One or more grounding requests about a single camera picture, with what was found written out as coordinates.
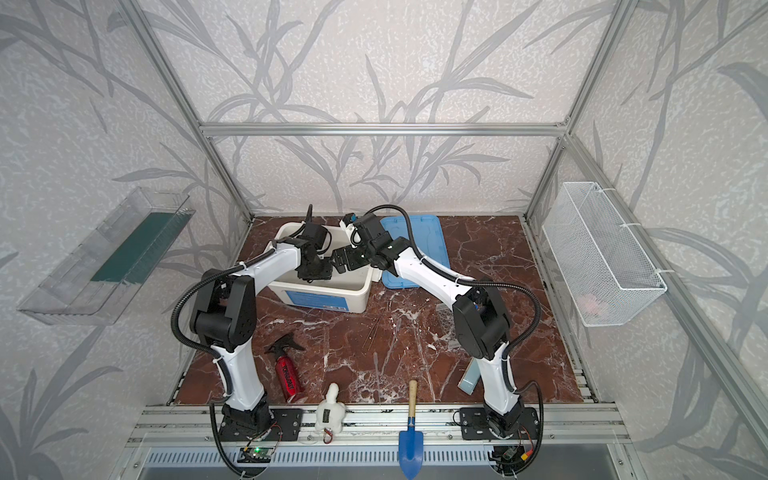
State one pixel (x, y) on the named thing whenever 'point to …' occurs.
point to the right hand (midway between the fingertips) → (344, 246)
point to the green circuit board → (255, 454)
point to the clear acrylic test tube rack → (445, 318)
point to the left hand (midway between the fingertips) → (329, 263)
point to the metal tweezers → (371, 332)
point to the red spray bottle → (286, 373)
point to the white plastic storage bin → (348, 291)
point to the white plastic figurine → (330, 413)
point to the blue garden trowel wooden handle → (411, 441)
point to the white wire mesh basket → (603, 268)
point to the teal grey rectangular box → (470, 377)
